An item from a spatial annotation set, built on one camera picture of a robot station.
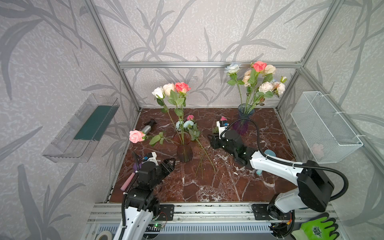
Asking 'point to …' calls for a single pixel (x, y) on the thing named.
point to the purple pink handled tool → (135, 169)
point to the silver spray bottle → (147, 128)
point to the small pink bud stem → (191, 117)
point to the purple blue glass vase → (245, 110)
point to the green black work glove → (321, 227)
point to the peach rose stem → (246, 79)
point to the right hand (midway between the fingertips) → (210, 130)
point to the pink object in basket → (317, 150)
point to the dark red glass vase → (182, 139)
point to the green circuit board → (157, 225)
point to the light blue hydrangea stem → (194, 132)
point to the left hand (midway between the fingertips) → (176, 157)
